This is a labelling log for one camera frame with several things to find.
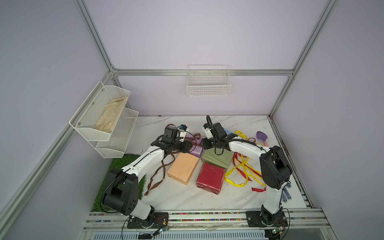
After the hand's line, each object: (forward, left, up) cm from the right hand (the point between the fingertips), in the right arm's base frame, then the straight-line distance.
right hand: (204, 144), depth 94 cm
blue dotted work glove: (-29, -45, -9) cm, 54 cm away
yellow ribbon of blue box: (+13, -28, -8) cm, 32 cm away
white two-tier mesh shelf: (+1, +53, +23) cm, 58 cm away
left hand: (-4, +10, +5) cm, 12 cm away
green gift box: (-9, -9, -1) cm, 12 cm away
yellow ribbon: (-18, -20, -8) cm, 28 cm away
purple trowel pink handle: (+12, -43, -8) cm, 45 cm away
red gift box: (-22, -3, -1) cm, 22 cm away
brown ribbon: (-18, +28, -8) cm, 34 cm away
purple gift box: (-3, +5, -1) cm, 6 cm away
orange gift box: (-14, +13, -2) cm, 20 cm away
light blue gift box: (+14, -18, -5) cm, 24 cm away
